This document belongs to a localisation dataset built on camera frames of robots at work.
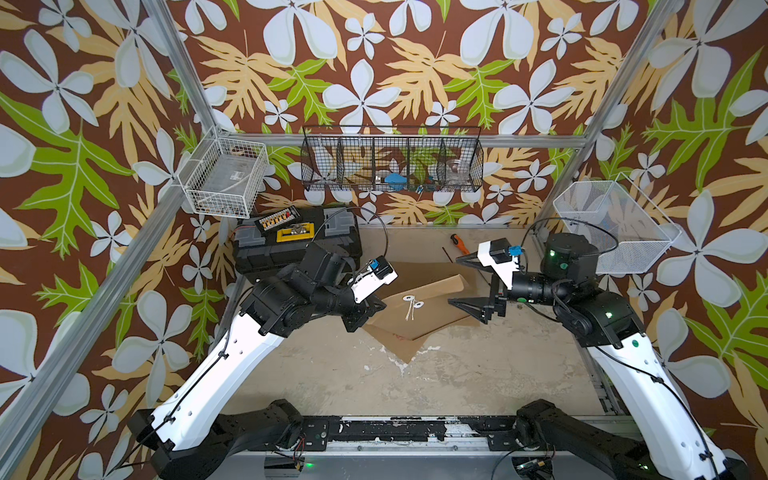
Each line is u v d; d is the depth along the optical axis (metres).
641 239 0.75
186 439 0.36
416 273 0.55
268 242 0.93
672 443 0.36
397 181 0.93
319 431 0.75
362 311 0.52
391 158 0.99
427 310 0.66
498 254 0.45
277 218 0.95
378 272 0.51
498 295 0.49
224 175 0.85
